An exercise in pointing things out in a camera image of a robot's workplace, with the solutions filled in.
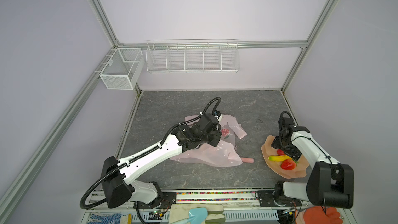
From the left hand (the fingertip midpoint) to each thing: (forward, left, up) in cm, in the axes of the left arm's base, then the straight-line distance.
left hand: (218, 135), depth 73 cm
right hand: (-3, -38, -15) cm, 41 cm away
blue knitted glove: (-27, +51, -20) cm, 61 cm away
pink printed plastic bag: (-8, -2, -4) cm, 9 cm away
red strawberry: (-11, -37, -16) cm, 42 cm away
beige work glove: (-29, +4, -20) cm, 36 cm away
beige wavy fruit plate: (-2, -30, -19) cm, 36 cm away
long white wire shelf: (+52, +10, +9) cm, 54 cm away
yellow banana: (-7, -34, -17) cm, 39 cm away
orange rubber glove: (-33, -43, -18) cm, 57 cm away
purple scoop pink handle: (-6, -17, -19) cm, 27 cm away
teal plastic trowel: (-29, +12, -19) cm, 37 cm away
